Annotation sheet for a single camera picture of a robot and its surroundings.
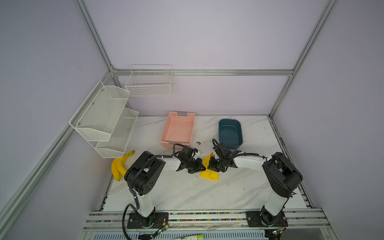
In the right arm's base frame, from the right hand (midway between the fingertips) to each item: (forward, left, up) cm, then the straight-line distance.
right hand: (206, 167), depth 90 cm
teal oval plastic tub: (+27, -18, 0) cm, 33 cm away
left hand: (-1, +1, 0) cm, 1 cm away
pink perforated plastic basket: (+33, +21, -3) cm, 39 cm away
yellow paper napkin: (-4, -2, -1) cm, 5 cm away
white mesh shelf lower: (+9, +57, +11) cm, 59 cm away
